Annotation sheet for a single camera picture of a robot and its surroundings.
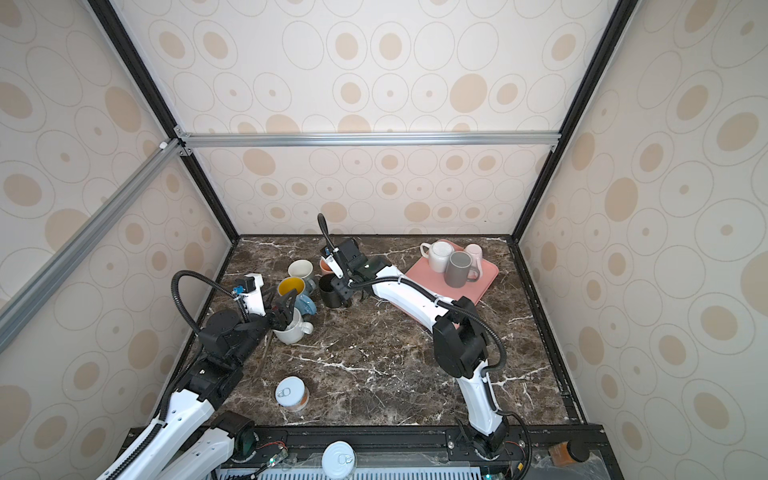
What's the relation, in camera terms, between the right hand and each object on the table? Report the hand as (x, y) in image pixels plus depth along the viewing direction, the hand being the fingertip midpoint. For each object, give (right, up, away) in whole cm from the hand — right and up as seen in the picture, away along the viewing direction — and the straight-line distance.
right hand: (345, 278), depth 89 cm
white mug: (+30, +8, +14) cm, 34 cm away
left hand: (-10, -1, -17) cm, 20 cm away
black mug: (-7, -6, +8) cm, 12 cm away
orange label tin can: (-12, -29, -12) cm, 34 cm away
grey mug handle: (+36, +2, +9) cm, 37 cm away
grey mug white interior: (-16, +3, +11) cm, 20 cm away
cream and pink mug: (-9, +3, +10) cm, 14 cm away
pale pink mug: (+43, +8, +13) cm, 46 cm away
